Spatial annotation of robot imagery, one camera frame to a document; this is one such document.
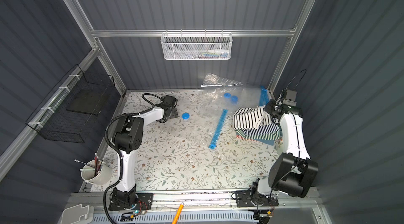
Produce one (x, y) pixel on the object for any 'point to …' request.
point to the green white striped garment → (268, 136)
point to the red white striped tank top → (240, 136)
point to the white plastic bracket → (77, 214)
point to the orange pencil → (178, 214)
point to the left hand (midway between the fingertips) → (171, 115)
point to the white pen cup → (96, 172)
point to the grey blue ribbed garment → (268, 141)
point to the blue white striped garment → (262, 129)
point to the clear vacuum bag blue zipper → (219, 94)
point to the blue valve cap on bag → (227, 95)
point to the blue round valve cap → (234, 99)
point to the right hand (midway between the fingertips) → (273, 107)
